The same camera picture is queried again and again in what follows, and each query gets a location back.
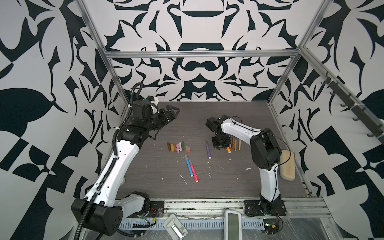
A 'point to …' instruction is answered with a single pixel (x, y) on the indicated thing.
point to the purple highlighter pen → (208, 151)
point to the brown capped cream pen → (239, 144)
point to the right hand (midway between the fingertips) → (220, 147)
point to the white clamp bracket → (174, 228)
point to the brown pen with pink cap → (231, 142)
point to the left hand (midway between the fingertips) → (175, 110)
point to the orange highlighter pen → (228, 150)
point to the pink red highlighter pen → (194, 172)
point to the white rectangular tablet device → (232, 225)
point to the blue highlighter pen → (188, 166)
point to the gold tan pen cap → (174, 147)
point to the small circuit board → (270, 226)
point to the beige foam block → (287, 170)
